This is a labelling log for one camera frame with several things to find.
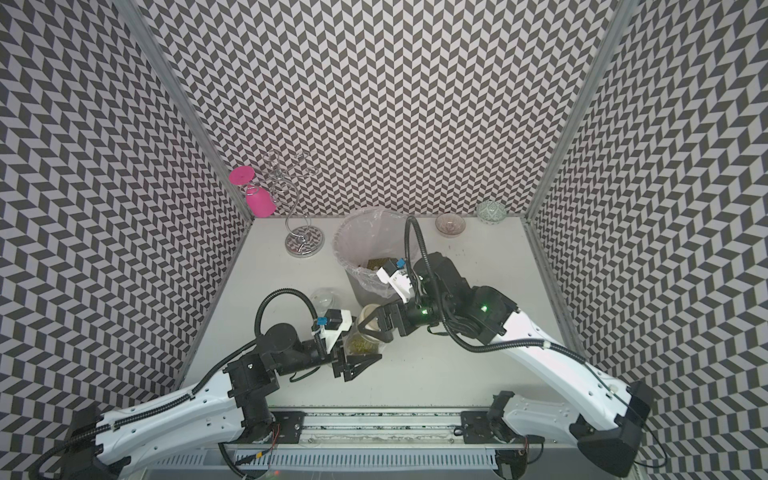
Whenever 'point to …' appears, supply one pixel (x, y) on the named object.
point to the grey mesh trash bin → (369, 288)
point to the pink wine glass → (261, 202)
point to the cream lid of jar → (373, 324)
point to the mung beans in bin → (378, 263)
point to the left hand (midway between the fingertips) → (374, 342)
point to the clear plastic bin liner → (366, 240)
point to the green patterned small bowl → (492, 212)
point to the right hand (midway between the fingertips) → (377, 330)
